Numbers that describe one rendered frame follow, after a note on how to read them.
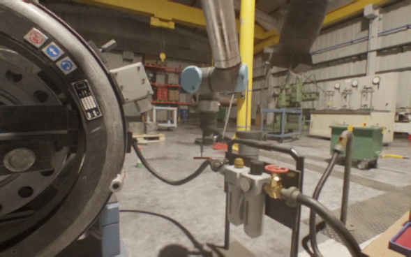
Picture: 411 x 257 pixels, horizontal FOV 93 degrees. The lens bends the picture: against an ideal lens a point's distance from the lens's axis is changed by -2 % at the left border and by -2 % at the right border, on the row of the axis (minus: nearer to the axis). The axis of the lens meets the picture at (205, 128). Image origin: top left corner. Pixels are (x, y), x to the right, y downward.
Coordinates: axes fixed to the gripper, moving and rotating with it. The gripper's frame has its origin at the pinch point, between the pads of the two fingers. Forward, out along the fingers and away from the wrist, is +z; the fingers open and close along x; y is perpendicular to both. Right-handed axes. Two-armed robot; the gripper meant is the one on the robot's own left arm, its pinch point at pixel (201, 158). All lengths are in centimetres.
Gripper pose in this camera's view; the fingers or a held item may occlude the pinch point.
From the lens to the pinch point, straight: 88.7
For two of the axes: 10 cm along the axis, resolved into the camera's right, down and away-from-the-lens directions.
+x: -0.6, -0.8, 10.0
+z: -0.2, 10.0, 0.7
